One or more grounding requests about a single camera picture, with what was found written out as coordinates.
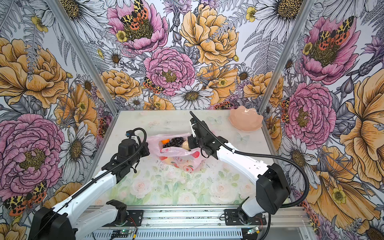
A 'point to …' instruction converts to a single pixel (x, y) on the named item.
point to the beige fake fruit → (185, 145)
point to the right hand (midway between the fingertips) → (191, 141)
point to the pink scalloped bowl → (246, 118)
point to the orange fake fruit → (164, 142)
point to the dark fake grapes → (175, 142)
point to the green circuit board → (120, 233)
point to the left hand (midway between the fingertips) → (148, 147)
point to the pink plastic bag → (185, 160)
